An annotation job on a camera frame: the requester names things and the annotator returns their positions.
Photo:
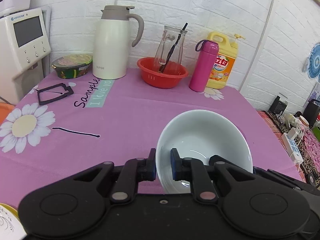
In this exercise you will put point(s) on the green instant noodle bowl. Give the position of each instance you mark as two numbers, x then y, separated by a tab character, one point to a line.
72	66

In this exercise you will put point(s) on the pink thermos bottle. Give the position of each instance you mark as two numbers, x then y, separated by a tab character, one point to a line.
208	52

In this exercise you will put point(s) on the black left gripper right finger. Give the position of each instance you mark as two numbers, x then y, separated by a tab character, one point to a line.
193	171

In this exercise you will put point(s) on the yellow dish soap bottle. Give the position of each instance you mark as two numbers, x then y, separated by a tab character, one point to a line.
225	60

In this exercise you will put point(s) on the yellow plate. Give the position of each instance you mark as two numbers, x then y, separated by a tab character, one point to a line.
10	208

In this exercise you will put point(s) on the purple flowered tablecloth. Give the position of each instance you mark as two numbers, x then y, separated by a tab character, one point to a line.
113	121

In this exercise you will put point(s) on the red plastic colander basket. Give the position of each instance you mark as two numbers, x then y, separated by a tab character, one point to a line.
167	80

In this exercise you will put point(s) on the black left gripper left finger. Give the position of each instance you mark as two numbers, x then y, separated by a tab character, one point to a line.
128	176

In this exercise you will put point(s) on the cream thermos jug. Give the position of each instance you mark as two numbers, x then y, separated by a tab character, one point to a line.
111	41

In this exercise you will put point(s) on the orange plastic basin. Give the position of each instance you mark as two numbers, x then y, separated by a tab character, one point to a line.
5	110

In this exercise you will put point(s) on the red bowl white inside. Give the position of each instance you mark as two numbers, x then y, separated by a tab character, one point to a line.
199	134

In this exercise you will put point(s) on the blue round wall decoration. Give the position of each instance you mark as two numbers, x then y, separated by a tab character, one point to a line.
312	64

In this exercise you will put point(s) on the white power strip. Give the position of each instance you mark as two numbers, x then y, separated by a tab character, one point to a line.
292	150

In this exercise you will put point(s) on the white plate with flower pattern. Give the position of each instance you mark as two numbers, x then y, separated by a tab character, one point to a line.
11	227

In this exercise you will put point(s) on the black square plastic frame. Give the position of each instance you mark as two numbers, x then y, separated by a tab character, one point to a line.
60	91

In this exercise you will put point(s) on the white water dispenser with screen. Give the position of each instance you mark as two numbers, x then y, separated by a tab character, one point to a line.
24	43

